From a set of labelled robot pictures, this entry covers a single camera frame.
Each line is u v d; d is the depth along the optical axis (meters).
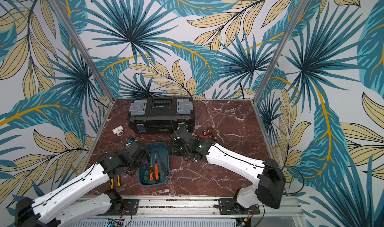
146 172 0.82
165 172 0.82
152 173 0.82
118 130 0.98
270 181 0.40
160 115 0.91
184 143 0.55
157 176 0.80
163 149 0.91
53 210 0.40
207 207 0.75
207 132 0.98
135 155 0.58
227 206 0.74
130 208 0.73
